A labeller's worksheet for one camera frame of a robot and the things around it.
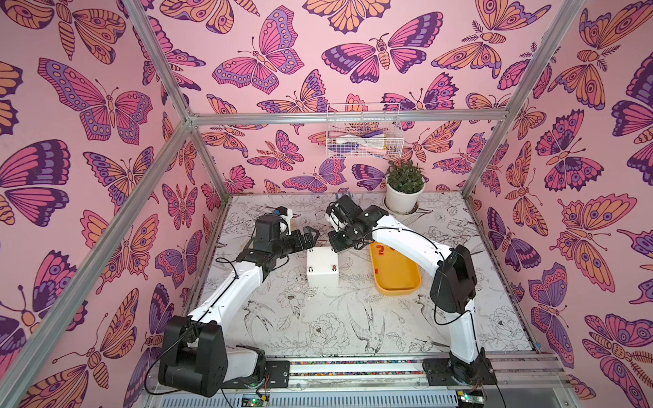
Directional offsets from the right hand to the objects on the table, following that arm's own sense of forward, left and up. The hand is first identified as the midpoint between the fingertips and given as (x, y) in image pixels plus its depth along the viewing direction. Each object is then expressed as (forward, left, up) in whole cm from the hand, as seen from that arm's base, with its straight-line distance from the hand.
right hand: (334, 241), depth 87 cm
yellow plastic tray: (-6, -22, -12) cm, 26 cm away
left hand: (0, +7, +5) cm, 9 cm away
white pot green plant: (+28, -28, +2) cm, 40 cm away
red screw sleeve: (-9, 0, -2) cm, 9 cm away
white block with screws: (-9, +4, -2) cm, 10 cm away
